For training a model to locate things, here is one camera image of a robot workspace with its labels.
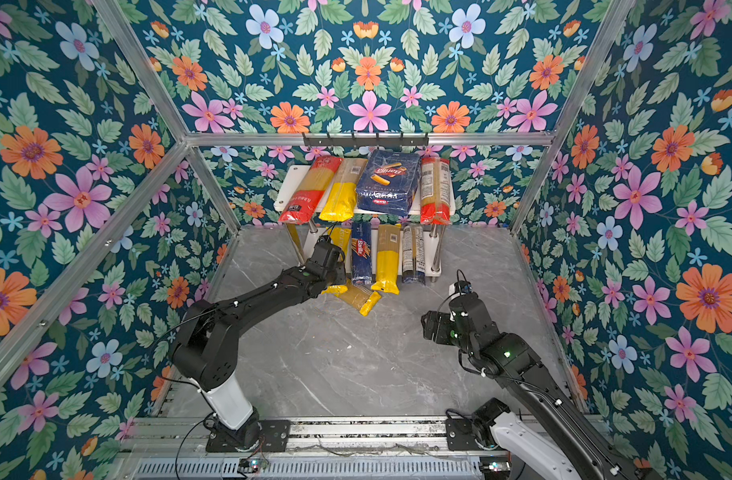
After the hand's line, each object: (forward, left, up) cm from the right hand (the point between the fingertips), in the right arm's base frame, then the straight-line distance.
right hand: (433, 319), depth 74 cm
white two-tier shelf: (+56, +14, -17) cm, 60 cm away
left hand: (+22, +25, -4) cm, 34 cm away
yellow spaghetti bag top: (+16, +21, -15) cm, 30 cm away
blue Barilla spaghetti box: (+29, +20, -8) cm, 36 cm away
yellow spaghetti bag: (+32, +27, -4) cm, 43 cm away
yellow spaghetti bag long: (+29, +11, -9) cm, 32 cm away
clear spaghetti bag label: (+30, +3, -10) cm, 31 cm away
